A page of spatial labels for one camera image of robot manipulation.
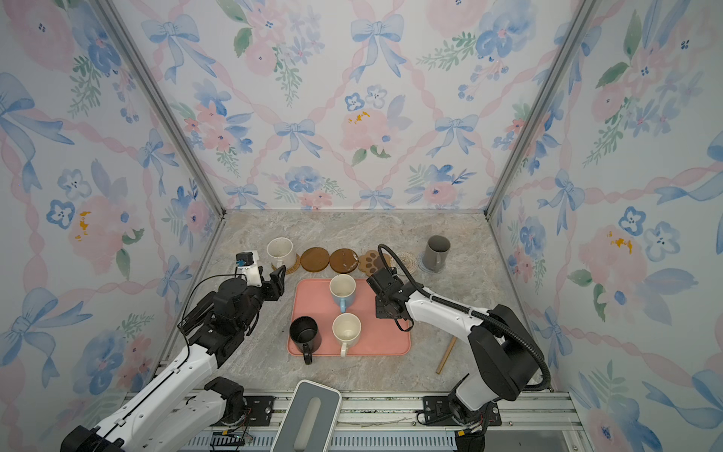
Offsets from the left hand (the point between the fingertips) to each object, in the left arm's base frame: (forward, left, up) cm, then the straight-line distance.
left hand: (275, 266), depth 79 cm
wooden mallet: (-17, -50, -20) cm, 56 cm away
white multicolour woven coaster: (+16, -41, -19) cm, 48 cm away
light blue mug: (+2, -18, -16) cm, 24 cm away
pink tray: (+1, -8, -20) cm, 22 cm away
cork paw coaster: (+16, -27, -19) cm, 37 cm away
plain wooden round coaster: (+16, -7, -19) cm, 25 cm away
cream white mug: (-10, -20, -19) cm, 29 cm away
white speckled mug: (+16, +5, -16) cm, 23 cm away
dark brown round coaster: (+16, -17, -19) cm, 31 cm away
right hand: (-4, -33, -16) cm, 37 cm away
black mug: (-12, -7, -19) cm, 23 cm away
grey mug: (+12, -49, -10) cm, 52 cm away
